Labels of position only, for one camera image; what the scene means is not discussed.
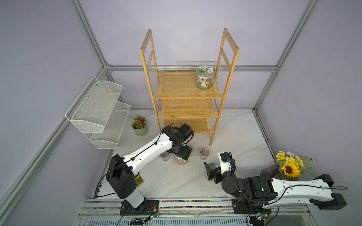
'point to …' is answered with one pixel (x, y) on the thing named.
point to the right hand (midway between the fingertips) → (213, 162)
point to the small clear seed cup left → (165, 156)
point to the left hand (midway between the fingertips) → (179, 155)
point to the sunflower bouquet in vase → (291, 165)
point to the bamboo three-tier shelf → (176, 99)
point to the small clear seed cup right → (204, 152)
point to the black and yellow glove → (139, 181)
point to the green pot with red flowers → (140, 125)
